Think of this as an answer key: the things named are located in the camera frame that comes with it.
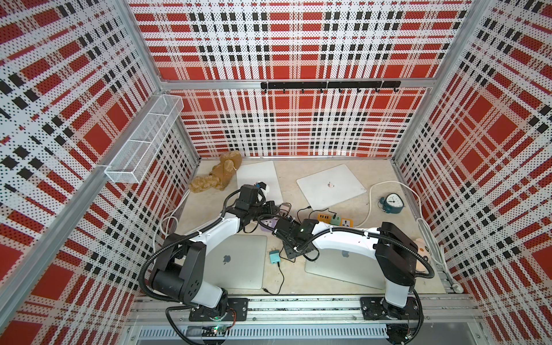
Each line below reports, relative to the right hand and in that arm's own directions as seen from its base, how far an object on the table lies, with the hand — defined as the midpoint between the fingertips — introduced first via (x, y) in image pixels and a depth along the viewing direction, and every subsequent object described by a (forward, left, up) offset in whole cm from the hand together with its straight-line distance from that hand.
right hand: (297, 248), depth 84 cm
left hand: (+15, +6, +6) cm, 17 cm away
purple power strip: (0, +9, +22) cm, 24 cm away
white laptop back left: (+44, +24, -6) cm, 51 cm away
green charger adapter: (+11, -17, +2) cm, 20 cm away
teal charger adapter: (-2, +9, -2) cm, 10 cm away
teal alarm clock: (+22, -45, -2) cm, 50 cm away
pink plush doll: (-2, -47, +4) cm, 47 cm away
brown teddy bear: (+34, +36, +5) cm, 50 cm away
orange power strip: (+13, -21, -2) cm, 25 cm away
